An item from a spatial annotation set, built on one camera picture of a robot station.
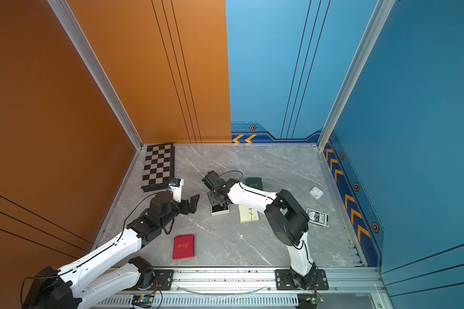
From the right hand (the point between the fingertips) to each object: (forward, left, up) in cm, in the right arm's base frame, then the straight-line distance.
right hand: (217, 196), depth 91 cm
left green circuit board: (-40, +25, -8) cm, 48 cm away
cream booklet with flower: (-8, -15, -4) cm, 17 cm away
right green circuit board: (-40, -36, -7) cm, 54 cm away
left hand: (-3, +10, +9) cm, 14 cm away
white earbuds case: (+5, -50, -5) cm, 50 cm away
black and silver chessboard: (+19, +34, -2) cm, 39 cm away
